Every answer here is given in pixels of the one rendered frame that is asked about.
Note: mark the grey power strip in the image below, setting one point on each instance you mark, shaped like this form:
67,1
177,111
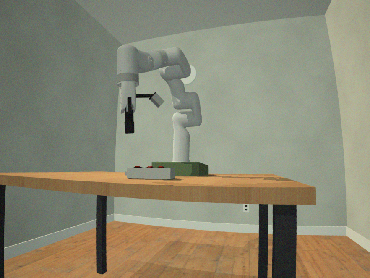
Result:
150,173

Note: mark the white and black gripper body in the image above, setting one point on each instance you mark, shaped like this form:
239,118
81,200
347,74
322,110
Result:
127,89

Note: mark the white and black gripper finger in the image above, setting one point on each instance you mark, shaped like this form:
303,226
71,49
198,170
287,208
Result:
129,123

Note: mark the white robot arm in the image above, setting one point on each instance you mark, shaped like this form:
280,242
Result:
173,66

